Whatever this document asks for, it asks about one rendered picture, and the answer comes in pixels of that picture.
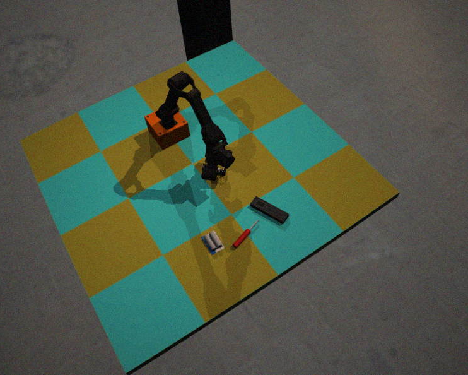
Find red screwdriver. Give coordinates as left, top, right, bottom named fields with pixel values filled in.
left=233, top=220, right=258, bottom=248

